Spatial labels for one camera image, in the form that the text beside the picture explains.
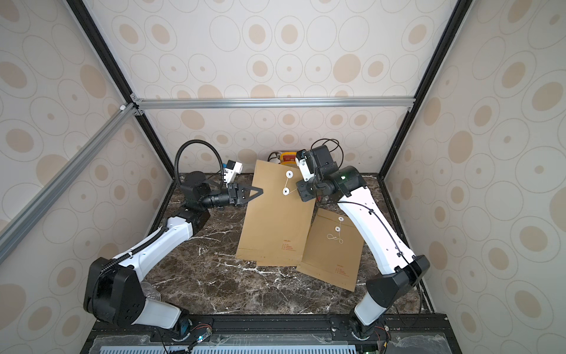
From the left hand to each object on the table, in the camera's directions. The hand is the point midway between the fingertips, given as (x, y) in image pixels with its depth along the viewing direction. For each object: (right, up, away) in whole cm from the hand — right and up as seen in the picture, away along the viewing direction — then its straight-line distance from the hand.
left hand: (264, 197), depth 66 cm
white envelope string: (+7, +2, +5) cm, 9 cm away
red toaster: (+7, +17, +31) cm, 36 cm away
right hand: (+12, +3, +7) cm, 14 cm away
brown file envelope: (+4, -9, +2) cm, 10 cm away
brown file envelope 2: (+26, -22, +26) cm, 43 cm away
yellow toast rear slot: (+7, +17, +31) cm, 36 cm away
